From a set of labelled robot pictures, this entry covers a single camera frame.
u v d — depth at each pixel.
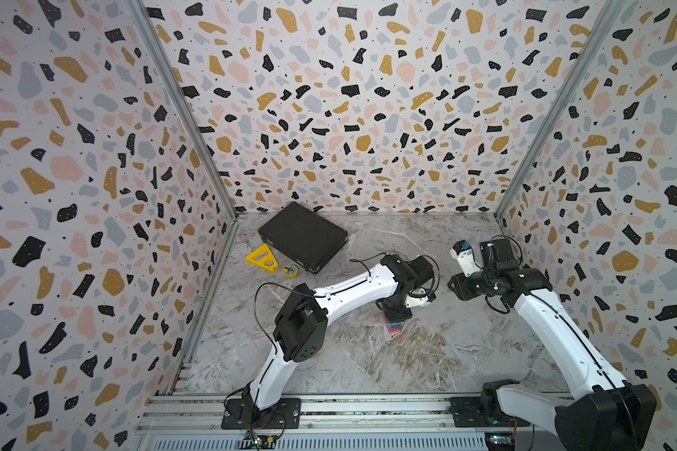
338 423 0.73
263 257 1.06
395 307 0.73
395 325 0.87
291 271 1.03
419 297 0.72
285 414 0.73
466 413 0.74
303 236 1.08
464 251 0.72
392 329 0.87
